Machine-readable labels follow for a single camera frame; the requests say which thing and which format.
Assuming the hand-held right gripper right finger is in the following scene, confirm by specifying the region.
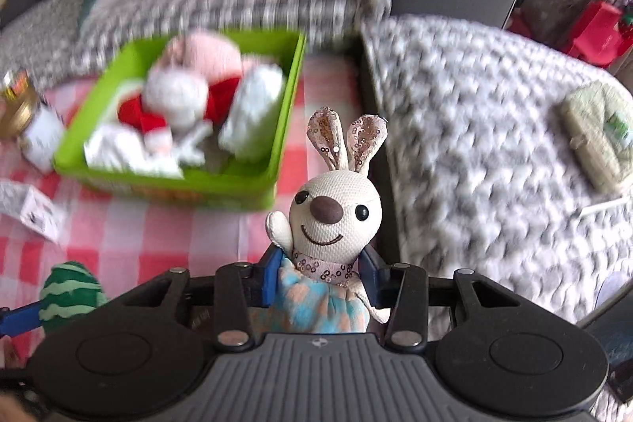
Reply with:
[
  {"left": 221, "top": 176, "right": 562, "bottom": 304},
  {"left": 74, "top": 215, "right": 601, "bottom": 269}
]
[{"left": 358, "top": 248, "right": 527, "bottom": 351}]

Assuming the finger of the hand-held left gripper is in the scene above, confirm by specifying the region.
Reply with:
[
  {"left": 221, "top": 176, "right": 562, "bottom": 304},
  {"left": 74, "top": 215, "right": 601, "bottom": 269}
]
[{"left": 0, "top": 298, "right": 47, "bottom": 339}]

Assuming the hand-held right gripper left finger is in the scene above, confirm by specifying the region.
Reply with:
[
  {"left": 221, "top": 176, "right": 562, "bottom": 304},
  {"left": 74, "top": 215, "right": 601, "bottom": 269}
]
[{"left": 116, "top": 246, "right": 284, "bottom": 351}]

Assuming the green striped watermelon plush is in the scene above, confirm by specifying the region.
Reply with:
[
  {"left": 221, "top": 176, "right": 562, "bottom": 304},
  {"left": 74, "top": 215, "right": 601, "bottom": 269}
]
[{"left": 38, "top": 261, "right": 108, "bottom": 334}]

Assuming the bunny plush toy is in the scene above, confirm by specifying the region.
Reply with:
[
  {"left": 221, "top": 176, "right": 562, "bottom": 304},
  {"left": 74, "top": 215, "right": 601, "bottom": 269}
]
[{"left": 247, "top": 106, "right": 391, "bottom": 334}]

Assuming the green plastic bin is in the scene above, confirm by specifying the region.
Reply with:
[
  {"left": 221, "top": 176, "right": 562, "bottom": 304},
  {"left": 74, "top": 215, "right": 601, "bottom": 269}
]
[{"left": 52, "top": 29, "right": 308, "bottom": 210}]

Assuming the white fluffy cloth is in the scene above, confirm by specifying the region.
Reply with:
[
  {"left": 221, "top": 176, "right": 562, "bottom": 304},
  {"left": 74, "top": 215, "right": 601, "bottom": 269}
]
[{"left": 218, "top": 63, "right": 288, "bottom": 163}]

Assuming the white plush piece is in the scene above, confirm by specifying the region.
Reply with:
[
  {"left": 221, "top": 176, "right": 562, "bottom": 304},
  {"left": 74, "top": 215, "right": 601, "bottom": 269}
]
[{"left": 83, "top": 123, "right": 211, "bottom": 180}]

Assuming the santa plush toy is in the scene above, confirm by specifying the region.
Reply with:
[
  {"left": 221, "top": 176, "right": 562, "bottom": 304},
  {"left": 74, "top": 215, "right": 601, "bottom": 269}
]
[{"left": 118, "top": 65, "right": 245, "bottom": 156}]

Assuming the pink plush toy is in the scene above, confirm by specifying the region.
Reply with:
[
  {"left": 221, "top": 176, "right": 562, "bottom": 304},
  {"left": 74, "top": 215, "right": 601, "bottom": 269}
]
[{"left": 161, "top": 31, "right": 243, "bottom": 79}]

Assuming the white milk carton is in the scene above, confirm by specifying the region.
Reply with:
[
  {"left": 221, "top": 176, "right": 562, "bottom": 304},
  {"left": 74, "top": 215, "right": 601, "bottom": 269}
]
[{"left": 0, "top": 181, "right": 67, "bottom": 245}]

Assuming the grey knit blanket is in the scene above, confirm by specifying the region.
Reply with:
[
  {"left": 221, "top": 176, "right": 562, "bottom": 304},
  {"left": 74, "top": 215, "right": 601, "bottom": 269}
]
[{"left": 361, "top": 14, "right": 633, "bottom": 422}]

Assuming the gold lid jar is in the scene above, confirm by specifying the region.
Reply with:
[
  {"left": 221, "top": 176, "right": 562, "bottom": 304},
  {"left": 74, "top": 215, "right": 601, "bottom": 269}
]
[{"left": 0, "top": 83, "right": 67, "bottom": 173}]

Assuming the small drink can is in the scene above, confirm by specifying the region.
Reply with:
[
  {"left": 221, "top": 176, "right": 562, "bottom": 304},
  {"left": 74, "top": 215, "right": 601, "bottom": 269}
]
[{"left": 2, "top": 70, "right": 31, "bottom": 99}]

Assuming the white pen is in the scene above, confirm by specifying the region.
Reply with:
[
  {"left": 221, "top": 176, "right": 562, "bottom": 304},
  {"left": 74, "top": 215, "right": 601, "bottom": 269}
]
[{"left": 578, "top": 197, "right": 633, "bottom": 218}]

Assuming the black smartphone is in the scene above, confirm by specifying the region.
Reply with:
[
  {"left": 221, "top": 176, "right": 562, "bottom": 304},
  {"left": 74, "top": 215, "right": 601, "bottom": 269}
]
[{"left": 576, "top": 298, "right": 633, "bottom": 405}]

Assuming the green quilted pouch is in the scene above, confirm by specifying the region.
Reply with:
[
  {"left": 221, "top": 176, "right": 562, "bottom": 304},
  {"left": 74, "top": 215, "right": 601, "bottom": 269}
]
[{"left": 560, "top": 83, "right": 633, "bottom": 195}]

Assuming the grey checkered blanket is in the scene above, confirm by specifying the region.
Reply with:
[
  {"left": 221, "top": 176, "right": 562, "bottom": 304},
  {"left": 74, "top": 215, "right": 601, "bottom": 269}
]
[{"left": 0, "top": 0, "right": 394, "bottom": 79}]

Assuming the red bag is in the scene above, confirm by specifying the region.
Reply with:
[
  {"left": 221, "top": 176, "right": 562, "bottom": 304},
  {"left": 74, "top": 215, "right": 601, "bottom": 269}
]
[{"left": 509, "top": 0, "right": 633, "bottom": 69}]

